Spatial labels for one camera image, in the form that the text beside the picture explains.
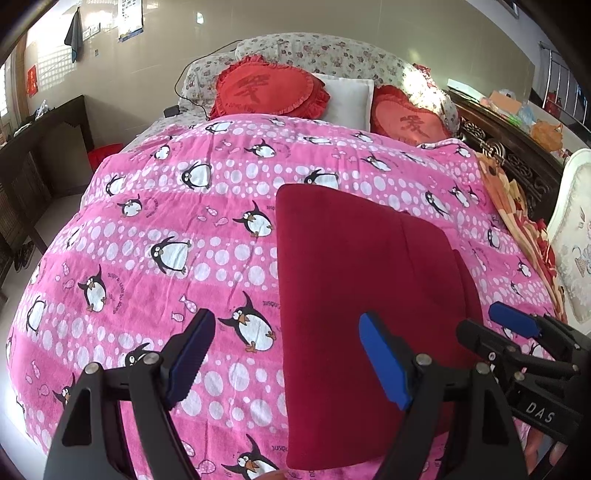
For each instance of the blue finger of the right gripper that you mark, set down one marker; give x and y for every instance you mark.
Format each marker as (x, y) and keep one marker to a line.
(562, 342)

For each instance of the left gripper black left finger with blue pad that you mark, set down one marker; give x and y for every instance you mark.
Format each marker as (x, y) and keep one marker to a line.
(90, 442)

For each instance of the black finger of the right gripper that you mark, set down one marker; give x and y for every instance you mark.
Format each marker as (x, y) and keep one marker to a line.
(486, 343)

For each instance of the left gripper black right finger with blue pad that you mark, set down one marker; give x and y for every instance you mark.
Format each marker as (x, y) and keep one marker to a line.
(482, 443)

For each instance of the orange patterned blanket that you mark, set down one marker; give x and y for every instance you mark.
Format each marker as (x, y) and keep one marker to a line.
(531, 236)

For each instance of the dark red folded garment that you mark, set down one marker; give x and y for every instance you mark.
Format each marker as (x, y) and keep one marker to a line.
(341, 256)

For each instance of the orange bag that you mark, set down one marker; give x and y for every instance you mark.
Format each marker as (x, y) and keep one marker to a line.
(548, 136)

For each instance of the dark shoes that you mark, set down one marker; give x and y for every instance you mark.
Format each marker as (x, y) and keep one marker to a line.
(23, 256)

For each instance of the pink penguin quilt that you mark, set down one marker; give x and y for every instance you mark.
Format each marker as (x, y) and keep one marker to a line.
(185, 219)

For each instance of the metal stair railing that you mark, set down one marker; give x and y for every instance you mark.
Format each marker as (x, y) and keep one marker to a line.
(559, 93)

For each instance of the red heart cushion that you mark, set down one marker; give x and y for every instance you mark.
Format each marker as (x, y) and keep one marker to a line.
(395, 116)

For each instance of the white pillow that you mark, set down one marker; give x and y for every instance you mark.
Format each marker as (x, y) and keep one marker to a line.
(350, 101)

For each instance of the dark wooden desk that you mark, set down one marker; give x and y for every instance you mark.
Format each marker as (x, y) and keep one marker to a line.
(26, 146)

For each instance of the red bin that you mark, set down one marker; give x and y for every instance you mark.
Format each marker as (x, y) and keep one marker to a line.
(99, 154)

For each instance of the floral padded headboard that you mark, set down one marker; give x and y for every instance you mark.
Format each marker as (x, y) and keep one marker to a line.
(319, 53)

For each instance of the red round ruffled cushion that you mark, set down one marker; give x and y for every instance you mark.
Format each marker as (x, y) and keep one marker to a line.
(256, 86)

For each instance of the black power adapter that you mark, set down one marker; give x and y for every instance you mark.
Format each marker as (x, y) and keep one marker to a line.
(171, 111)

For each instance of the dark hanging garment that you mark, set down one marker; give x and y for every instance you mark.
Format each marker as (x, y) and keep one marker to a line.
(74, 37)

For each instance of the dark carved wooden bed frame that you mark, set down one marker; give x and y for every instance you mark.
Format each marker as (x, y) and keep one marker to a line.
(536, 171)

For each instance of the red wall decoration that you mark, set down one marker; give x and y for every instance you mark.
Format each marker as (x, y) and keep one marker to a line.
(31, 81)

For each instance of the wall calendar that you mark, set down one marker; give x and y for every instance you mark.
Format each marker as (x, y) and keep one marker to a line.
(129, 19)

